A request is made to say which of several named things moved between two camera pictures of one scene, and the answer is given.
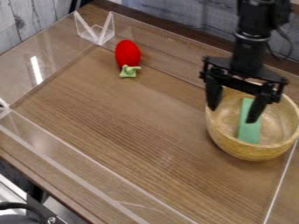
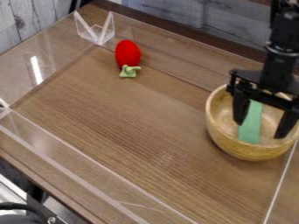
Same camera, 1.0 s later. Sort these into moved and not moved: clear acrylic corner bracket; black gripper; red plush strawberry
Moved: black gripper
Not moved: red plush strawberry; clear acrylic corner bracket
